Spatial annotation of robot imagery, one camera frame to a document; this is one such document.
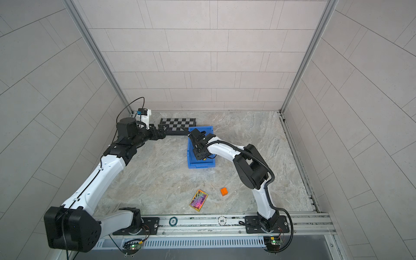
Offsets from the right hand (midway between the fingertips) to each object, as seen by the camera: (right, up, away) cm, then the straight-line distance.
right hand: (201, 154), depth 94 cm
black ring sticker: (-10, -26, -21) cm, 36 cm away
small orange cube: (+13, -16, -15) cm, 25 cm away
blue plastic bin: (-4, -3, -8) cm, 9 cm away
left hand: (-17, +18, -15) cm, 29 cm away
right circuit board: (+33, -33, -26) cm, 53 cm away
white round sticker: (+12, -26, -21) cm, 36 cm away
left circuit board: (-26, -33, -29) cm, 50 cm away
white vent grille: (-33, -33, -26) cm, 53 cm away
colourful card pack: (0, -19, -17) cm, 25 cm away
